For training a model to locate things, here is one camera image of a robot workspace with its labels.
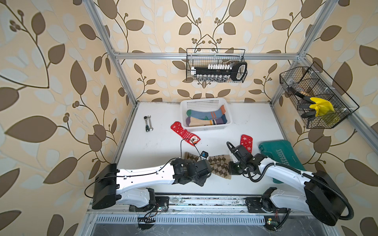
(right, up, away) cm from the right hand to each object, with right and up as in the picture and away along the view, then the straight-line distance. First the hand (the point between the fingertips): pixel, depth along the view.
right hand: (228, 170), depth 85 cm
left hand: (-16, +2, -12) cm, 19 cm away
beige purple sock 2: (-20, +28, +23) cm, 41 cm away
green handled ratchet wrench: (-54, +24, +20) cm, 62 cm away
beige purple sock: (0, +29, +20) cm, 35 cm away
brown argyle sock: (-5, +3, 0) cm, 6 cm away
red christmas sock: (-21, +16, +14) cm, 30 cm away
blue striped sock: (-10, +33, +26) cm, 43 cm away
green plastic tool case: (+33, +10, +2) cm, 35 cm away
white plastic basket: (-12, +41, +27) cm, 50 cm away
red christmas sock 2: (+15, +15, +12) cm, 24 cm away
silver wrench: (-51, +23, +20) cm, 60 cm away
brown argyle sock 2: (-24, +7, +6) cm, 26 cm away
